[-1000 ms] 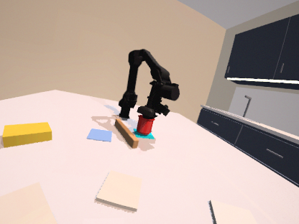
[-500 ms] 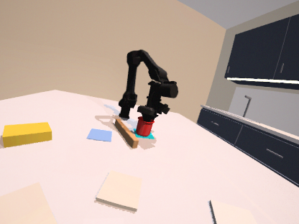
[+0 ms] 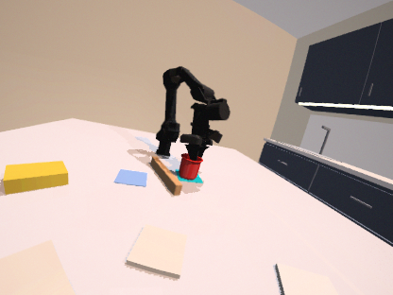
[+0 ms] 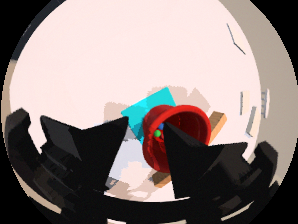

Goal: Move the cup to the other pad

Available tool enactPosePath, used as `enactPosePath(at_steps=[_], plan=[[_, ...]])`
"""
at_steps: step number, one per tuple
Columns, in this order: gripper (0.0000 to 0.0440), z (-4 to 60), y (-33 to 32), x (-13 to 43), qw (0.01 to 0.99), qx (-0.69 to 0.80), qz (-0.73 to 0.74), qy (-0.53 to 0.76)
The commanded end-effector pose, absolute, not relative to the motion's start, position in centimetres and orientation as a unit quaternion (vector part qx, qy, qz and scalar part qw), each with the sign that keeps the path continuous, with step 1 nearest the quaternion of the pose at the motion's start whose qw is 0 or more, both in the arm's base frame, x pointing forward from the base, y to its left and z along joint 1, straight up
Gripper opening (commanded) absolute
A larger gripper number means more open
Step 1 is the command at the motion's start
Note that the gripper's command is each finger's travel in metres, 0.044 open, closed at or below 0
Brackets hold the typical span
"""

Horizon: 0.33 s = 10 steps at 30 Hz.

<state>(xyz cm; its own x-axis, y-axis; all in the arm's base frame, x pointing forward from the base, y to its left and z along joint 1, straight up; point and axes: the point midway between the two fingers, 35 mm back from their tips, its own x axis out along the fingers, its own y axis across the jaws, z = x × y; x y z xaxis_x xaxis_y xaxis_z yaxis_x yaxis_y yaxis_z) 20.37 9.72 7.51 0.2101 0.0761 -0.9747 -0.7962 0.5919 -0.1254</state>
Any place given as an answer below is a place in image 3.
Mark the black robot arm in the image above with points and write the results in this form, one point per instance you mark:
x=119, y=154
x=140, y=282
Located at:
x=216, y=109

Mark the orange flat bar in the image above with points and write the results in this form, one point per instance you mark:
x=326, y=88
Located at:
x=172, y=183

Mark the yellow rectangular block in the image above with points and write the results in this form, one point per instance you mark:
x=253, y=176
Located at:
x=27, y=177

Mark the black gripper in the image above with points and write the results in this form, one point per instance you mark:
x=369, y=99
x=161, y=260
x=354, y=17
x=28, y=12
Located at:
x=197, y=145

